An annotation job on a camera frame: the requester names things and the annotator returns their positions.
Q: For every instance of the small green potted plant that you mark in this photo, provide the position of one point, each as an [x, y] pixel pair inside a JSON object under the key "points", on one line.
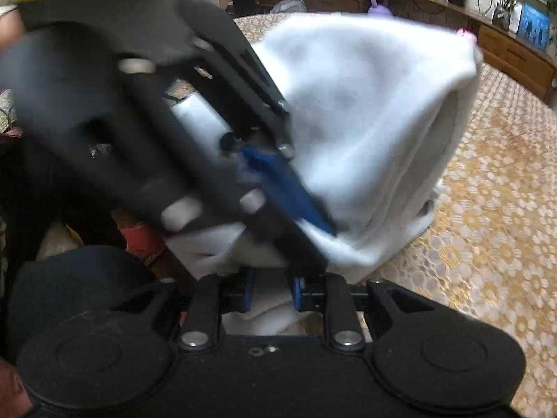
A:
{"points": [[503, 13]]}

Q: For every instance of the translucent plastic bag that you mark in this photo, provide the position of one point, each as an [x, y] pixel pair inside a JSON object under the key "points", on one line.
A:
{"points": [[289, 6]]}

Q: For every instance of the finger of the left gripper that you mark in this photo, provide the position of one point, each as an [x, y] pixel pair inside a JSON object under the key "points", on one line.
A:
{"points": [[283, 185]]}

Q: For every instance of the gold floral tablecloth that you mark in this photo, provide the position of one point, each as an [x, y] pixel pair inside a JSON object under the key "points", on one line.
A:
{"points": [[491, 248]]}

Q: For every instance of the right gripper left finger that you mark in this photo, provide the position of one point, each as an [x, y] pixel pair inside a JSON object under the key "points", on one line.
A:
{"points": [[214, 296]]}

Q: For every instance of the wooden tv cabinet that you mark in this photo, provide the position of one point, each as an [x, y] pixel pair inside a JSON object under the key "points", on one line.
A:
{"points": [[528, 65]]}

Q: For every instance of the pink case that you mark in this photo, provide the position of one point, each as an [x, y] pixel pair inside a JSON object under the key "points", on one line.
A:
{"points": [[466, 36]]}

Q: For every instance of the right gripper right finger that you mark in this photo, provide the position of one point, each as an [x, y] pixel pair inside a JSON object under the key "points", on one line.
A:
{"points": [[330, 295]]}

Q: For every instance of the white daydream sweatshirt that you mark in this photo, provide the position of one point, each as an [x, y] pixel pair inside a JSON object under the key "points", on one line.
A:
{"points": [[378, 108]]}

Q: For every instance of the blue photo print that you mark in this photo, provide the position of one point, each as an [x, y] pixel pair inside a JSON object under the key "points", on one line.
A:
{"points": [[534, 27]]}

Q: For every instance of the purple gourd toy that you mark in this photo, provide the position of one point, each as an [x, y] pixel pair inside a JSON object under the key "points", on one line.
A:
{"points": [[378, 8]]}

